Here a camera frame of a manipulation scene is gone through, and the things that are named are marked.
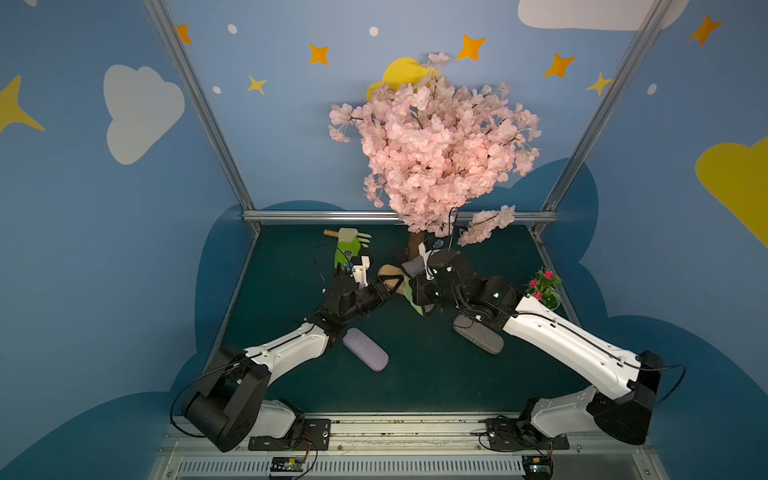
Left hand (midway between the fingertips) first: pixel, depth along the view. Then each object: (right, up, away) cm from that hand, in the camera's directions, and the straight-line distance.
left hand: (403, 277), depth 78 cm
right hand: (+2, 0, -5) cm, 6 cm away
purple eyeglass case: (-10, -22, +8) cm, 25 cm away
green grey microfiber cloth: (+2, +3, -7) cm, 8 cm away
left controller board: (-29, -46, -6) cm, 54 cm away
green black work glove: (-19, +10, +37) cm, 43 cm away
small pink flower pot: (+43, -4, +10) cm, 45 cm away
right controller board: (+33, -47, -5) cm, 58 cm away
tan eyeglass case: (-3, +2, 0) cm, 4 cm away
